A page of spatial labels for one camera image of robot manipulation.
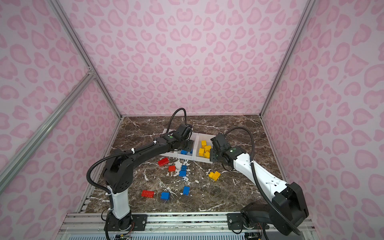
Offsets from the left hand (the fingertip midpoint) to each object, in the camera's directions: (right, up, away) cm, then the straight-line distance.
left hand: (191, 141), depth 91 cm
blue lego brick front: (-13, -28, -11) cm, 33 cm away
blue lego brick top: (-4, -16, 0) cm, 16 cm away
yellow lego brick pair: (+14, -20, -3) cm, 25 cm away
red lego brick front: (-24, -27, -9) cm, 37 cm away
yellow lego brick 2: (+11, -5, +7) cm, 14 cm away
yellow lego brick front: (+8, -2, +10) cm, 13 cm away
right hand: (+14, -6, -8) cm, 17 cm away
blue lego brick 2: (-3, -27, -7) cm, 28 cm away
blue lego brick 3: (-5, -7, +6) cm, 11 cm away
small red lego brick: (-12, -16, +2) cm, 20 cm away
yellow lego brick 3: (+10, -8, +4) cm, 14 cm away
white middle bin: (-1, -9, +2) cm, 10 cm away
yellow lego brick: (+6, -7, +4) cm, 10 cm away
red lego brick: (-17, -13, +2) cm, 22 cm away
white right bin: (+3, +1, +5) cm, 6 cm away
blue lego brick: (-5, -19, -1) cm, 20 cm away
